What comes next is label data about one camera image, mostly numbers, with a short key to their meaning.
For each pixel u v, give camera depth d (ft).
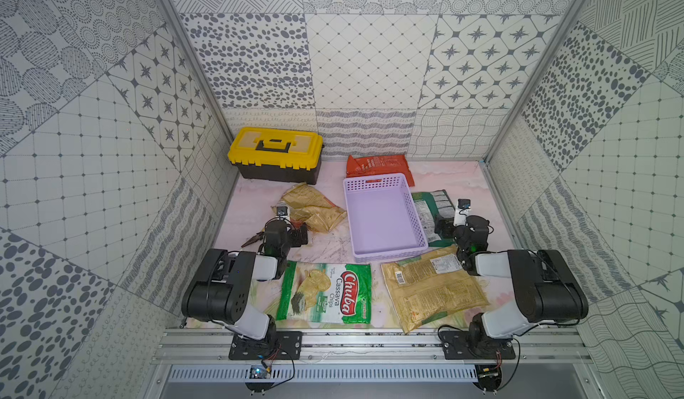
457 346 2.42
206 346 2.47
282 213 2.75
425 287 2.74
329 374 2.30
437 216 3.30
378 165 3.81
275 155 3.38
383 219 3.28
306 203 3.49
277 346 2.39
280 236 2.43
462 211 2.66
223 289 1.49
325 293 2.75
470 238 2.41
